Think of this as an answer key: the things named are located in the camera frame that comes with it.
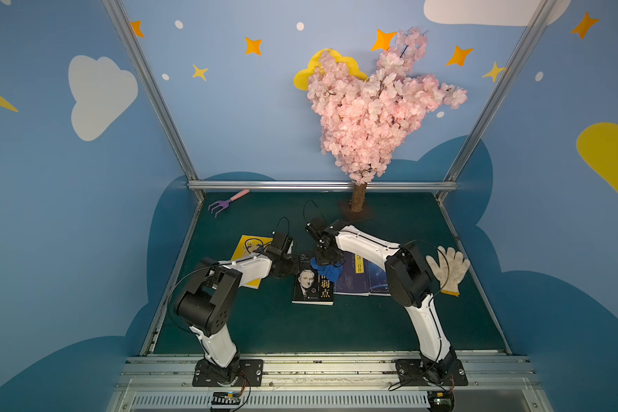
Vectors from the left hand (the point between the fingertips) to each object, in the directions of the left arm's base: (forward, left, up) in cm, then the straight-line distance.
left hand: (300, 264), depth 96 cm
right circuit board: (-41, -43, -4) cm, 60 cm away
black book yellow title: (-9, -5, -1) cm, 11 cm away
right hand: (+2, -10, 0) cm, 11 cm away
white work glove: (+1, -58, -2) cm, 58 cm away
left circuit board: (-42, +20, -5) cm, 47 cm away
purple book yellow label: (-4, -21, -2) cm, 21 cm away
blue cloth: (-4, -11, +3) cm, 12 cm away
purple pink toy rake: (+30, +38, 0) cm, 48 cm away
